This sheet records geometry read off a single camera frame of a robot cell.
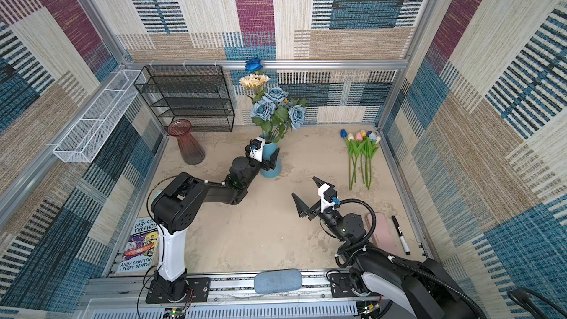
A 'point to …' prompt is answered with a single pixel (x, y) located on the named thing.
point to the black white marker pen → (401, 238)
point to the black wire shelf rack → (196, 94)
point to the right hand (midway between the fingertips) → (303, 187)
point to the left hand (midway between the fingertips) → (269, 142)
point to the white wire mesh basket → (83, 141)
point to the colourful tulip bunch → (362, 143)
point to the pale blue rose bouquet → (275, 112)
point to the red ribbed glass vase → (191, 151)
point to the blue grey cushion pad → (278, 280)
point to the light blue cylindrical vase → (270, 148)
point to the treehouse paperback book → (139, 252)
